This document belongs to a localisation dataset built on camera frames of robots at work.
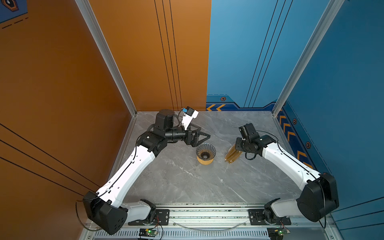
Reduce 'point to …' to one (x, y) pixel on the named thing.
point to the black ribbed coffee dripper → (206, 151)
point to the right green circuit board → (275, 233)
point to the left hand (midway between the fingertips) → (205, 132)
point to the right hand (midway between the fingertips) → (236, 145)
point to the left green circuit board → (148, 232)
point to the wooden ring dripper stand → (205, 162)
